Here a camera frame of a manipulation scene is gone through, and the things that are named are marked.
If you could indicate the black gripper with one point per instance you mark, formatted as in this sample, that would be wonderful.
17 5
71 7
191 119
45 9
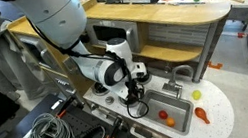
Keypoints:
134 85

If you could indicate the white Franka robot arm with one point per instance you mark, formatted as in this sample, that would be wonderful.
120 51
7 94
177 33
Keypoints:
54 16

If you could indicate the silver stove knob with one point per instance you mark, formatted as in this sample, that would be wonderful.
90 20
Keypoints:
109 100

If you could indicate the red toy tomato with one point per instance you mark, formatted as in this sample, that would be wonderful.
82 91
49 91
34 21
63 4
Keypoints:
162 114

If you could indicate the silver toy faucet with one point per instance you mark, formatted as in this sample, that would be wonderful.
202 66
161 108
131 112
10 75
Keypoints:
171 87

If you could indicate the orange toy fruit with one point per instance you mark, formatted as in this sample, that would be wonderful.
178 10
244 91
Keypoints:
170 122

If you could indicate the metal toy sink basin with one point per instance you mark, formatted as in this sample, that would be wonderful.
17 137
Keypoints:
178 110

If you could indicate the yellow toy lemon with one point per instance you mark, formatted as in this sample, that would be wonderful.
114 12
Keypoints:
196 94

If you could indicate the orange toy drumstick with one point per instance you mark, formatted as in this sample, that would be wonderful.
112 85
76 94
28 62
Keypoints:
200 113

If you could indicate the grey toy microwave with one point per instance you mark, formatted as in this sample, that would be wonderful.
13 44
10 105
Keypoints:
108 32

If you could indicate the orange floor marker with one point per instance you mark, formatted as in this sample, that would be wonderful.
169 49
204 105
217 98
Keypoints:
214 65

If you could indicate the wooden toy kitchen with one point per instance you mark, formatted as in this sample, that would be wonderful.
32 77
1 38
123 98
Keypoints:
155 13

